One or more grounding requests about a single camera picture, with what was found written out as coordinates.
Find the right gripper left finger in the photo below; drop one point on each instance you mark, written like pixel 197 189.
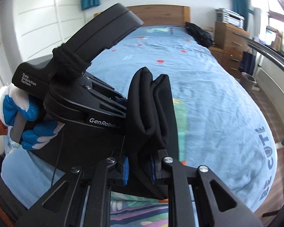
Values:
pixel 124 166

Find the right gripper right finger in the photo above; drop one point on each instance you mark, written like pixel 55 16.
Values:
pixel 160 167

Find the black pants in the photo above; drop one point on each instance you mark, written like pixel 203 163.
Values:
pixel 150 125

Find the left gloved hand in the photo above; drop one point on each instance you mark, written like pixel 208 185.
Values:
pixel 16 109

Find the blue patterned bed sheet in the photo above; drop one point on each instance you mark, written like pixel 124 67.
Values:
pixel 219 125

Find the white wardrobe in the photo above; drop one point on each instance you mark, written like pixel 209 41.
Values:
pixel 30 29

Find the wooden headboard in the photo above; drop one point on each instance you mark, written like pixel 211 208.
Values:
pixel 161 15

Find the waste basket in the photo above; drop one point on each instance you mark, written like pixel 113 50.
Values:
pixel 247 81

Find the black backpack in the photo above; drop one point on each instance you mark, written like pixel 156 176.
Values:
pixel 201 36

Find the white radiator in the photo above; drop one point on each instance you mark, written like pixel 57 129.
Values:
pixel 270 78

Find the dark blue tote bag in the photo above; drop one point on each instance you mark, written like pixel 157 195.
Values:
pixel 247 64

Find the wooden dresser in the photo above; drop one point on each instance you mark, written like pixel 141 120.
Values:
pixel 229 46

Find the glass desk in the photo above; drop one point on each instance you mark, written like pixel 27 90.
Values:
pixel 267 52

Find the grey printer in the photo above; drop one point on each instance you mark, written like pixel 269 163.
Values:
pixel 228 16

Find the black camera box left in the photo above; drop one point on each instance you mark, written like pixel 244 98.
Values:
pixel 102 32

